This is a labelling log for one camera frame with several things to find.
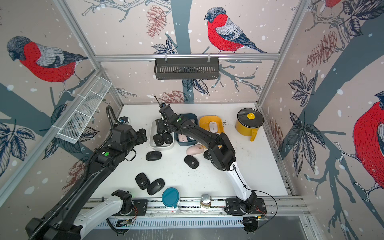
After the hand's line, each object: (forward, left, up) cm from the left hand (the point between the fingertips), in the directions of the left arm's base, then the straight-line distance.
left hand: (141, 128), depth 77 cm
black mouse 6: (-5, -35, -22) cm, 42 cm away
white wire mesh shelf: (+1, +39, -3) cm, 40 cm away
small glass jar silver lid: (-31, -33, -13) cm, 47 cm away
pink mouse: (+7, -20, -21) cm, 30 cm away
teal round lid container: (-29, -17, -17) cm, 38 cm away
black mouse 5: (-9, -26, -22) cm, 35 cm away
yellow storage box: (+21, -35, -22) cm, 46 cm away
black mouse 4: (+5, -4, -21) cm, 22 cm away
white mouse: (+17, -41, -21) cm, 49 cm away
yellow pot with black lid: (+18, -65, -16) cm, 69 cm away
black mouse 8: (-23, -7, -23) cm, 33 cm away
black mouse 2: (+7, -10, -22) cm, 25 cm away
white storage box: (+12, +1, -22) cm, 25 cm away
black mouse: (-5, -2, -22) cm, 23 cm away
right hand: (+12, -7, -9) cm, 17 cm away
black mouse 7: (-20, +1, -21) cm, 29 cm away
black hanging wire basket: (+50, -22, +4) cm, 55 cm away
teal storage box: (+19, -26, -15) cm, 36 cm away
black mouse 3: (+3, -9, -4) cm, 10 cm away
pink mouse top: (-1, -28, -22) cm, 35 cm away
